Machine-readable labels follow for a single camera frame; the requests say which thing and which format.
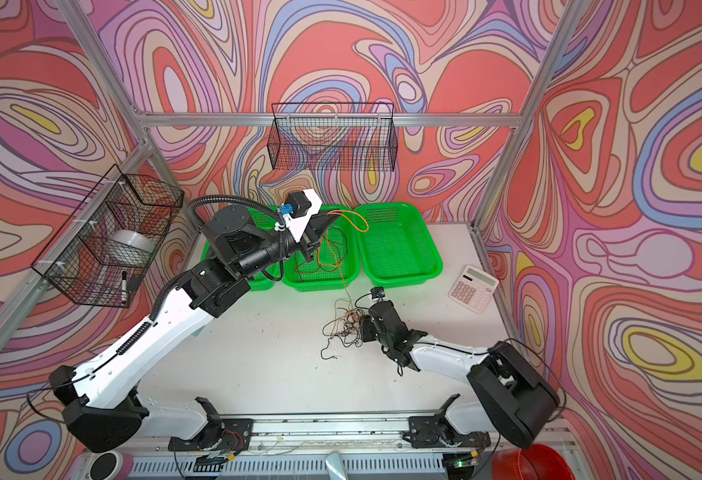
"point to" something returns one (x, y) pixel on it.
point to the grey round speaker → (105, 466)
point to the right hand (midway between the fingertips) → (367, 322)
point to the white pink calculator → (474, 288)
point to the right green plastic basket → (396, 248)
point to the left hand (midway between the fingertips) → (338, 209)
